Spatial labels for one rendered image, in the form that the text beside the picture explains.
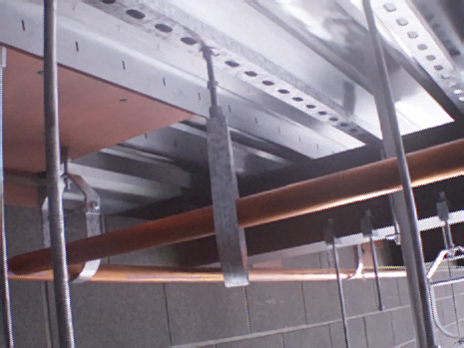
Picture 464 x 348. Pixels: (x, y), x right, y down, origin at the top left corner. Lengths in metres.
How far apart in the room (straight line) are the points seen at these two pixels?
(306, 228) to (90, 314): 0.60
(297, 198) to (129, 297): 0.89
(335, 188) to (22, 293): 0.79
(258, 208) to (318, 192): 0.08
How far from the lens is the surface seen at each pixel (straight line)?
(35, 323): 1.29
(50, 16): 0.43
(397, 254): 3.41
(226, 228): 0.68
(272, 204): 0.69
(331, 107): 1.10
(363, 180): 0.65
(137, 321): 1.51
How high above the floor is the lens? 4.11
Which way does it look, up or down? 14 degrees up
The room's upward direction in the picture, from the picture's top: 7 degrees counter-clockwise
